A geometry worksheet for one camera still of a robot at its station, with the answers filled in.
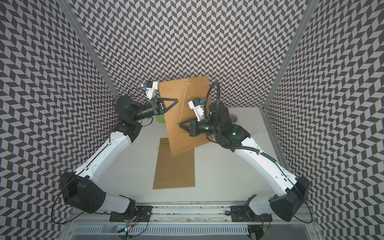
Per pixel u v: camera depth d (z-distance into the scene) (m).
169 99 0.62
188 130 0.60
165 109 0.60
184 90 0.61
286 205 0.37
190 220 0.72
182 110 0.63
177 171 0.87
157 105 0.57
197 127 0.56
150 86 0.59
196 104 0.56
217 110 0.46
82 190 0.40
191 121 0.61
